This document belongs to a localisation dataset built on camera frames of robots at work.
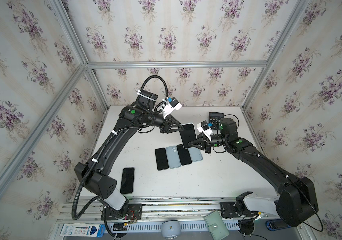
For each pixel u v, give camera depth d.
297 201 0.40
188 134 0.66
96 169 0.41
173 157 0.93
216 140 0.65
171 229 0.62
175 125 0.60
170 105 0.58
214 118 1.11
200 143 0.66
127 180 0.82
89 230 0.67
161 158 0.93
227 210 0.73
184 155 0.93
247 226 0.70
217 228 0.69
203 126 0.61
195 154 0.93
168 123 0.57
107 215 0.69
